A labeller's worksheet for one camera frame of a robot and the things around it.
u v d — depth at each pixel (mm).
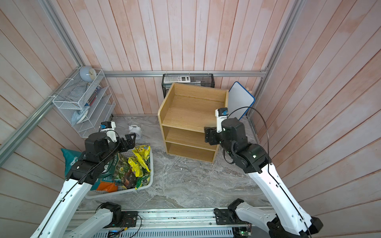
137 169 746
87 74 799
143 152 862
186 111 786
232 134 434
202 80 1010
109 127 585
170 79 906
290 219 360
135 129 1006
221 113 520
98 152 498
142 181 767
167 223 730
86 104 743
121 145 613
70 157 673
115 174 696
